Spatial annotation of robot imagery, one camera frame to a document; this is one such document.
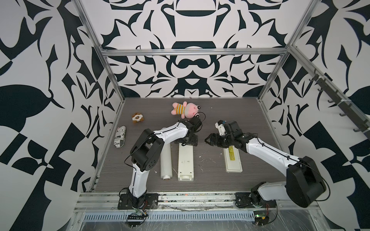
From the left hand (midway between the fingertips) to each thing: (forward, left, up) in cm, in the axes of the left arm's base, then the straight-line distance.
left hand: (187, 139), depth 93 cm
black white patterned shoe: (+3, +43, 0) cm, 43 cm away
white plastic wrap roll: (-14, +13, +1) cm, 19 cm away
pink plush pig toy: (+21, -2, +3) cm, 21 cm away
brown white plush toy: (+19, +34, 0) cm, 39 cm away
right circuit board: (-42, -34, -4) cm, 54 cm away
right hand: (-5, -12, +8) cm, 15 cm away
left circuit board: (-40, +28, -7) cm, 49 cm away
